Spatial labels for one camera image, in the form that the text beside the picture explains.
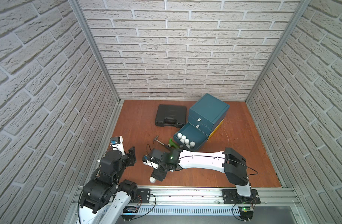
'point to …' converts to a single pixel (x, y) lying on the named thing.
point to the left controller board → (129, 213)
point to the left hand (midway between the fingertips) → (131, 145)
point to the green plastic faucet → (172, 143)
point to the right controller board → (246, 212)
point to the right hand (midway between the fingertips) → (158, 169)
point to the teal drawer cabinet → (207, 114)
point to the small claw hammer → (167, 146)
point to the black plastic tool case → (171, 115)
